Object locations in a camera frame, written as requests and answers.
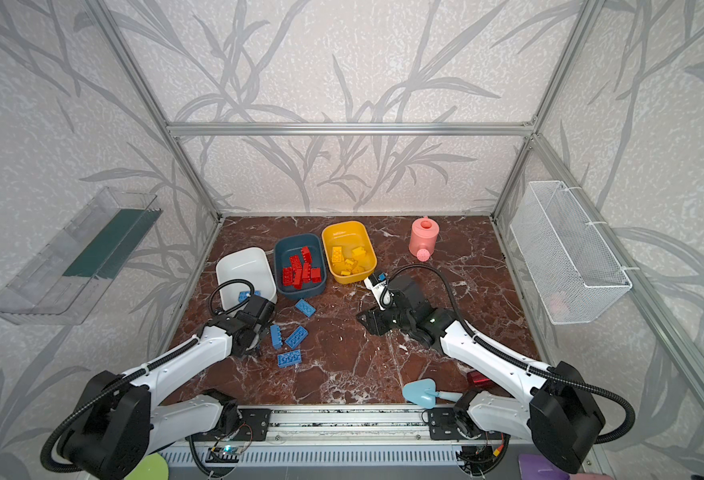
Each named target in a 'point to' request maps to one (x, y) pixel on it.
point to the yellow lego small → (349, 262)
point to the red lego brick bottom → (298, 281)
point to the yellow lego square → (358, 253)
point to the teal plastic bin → (287, 245)
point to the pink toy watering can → (424, 233)
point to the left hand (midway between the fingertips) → (261, 326)
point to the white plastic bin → (252, 265)
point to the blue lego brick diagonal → (297, 337)
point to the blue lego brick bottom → (290, 358)
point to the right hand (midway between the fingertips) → (364, 304)
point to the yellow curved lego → (337, 254)
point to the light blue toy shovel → (422, 392)
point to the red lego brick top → (297, 271)
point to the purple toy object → (536, 467)
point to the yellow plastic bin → (350, 251)
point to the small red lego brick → (315, 275)
